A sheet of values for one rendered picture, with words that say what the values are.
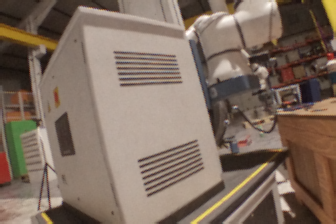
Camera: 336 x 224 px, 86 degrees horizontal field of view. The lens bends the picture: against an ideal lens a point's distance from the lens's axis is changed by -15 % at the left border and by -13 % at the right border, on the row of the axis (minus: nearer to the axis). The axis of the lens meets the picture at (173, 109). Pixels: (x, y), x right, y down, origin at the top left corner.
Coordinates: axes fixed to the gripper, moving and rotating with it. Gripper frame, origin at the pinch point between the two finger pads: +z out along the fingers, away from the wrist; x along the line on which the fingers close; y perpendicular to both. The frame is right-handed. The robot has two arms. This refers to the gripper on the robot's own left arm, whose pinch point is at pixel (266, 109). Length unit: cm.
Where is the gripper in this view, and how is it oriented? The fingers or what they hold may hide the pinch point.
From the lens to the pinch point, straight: 185.3
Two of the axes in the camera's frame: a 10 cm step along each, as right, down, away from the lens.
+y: 7.1, -2.3, -6.7
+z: 2.4, 9.7, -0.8
